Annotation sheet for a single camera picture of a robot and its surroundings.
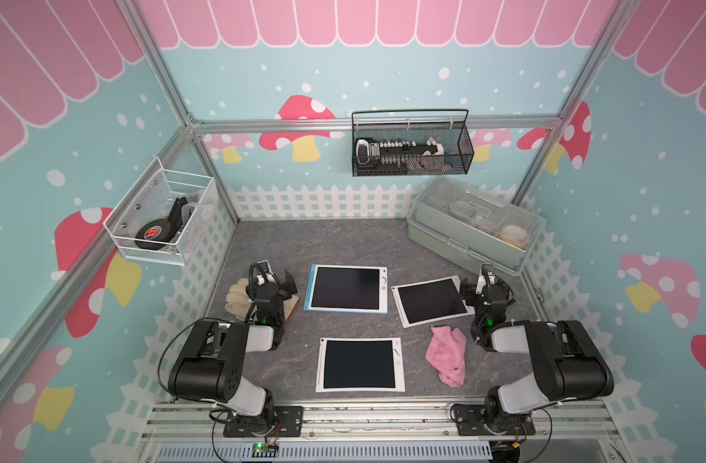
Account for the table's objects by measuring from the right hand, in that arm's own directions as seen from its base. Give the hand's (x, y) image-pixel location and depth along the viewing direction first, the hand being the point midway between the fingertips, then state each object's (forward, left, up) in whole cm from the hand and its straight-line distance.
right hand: (482, 278), depth 93 cm
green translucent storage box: (+12, -2, +10) cm, 16 cm away
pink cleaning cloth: (-22, +15, -5) cm, 27 cm away
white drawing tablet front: (-24, +40, -8) cm, 47 cm away
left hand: (0, +67, +1) cm, 67 cm away
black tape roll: (-4, +88, +29) cm, 93 cm away
